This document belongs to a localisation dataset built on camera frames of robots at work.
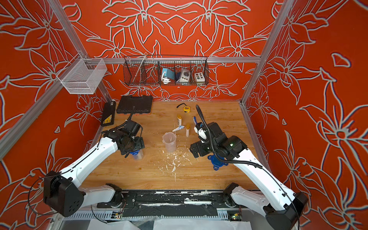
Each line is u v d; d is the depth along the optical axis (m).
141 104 1.11
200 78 0.94
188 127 0.90
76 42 0.83
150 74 1.04
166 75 0.84
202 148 0.62
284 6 0.70
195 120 1.06
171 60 0.92
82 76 0.92
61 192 0.39
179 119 0.98
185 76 0.90
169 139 0.88
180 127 1.01
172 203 0.73
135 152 0.76
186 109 1.13
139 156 0.84
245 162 0.43
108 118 1.07
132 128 0.64
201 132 0.64
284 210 0.37
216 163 0.84
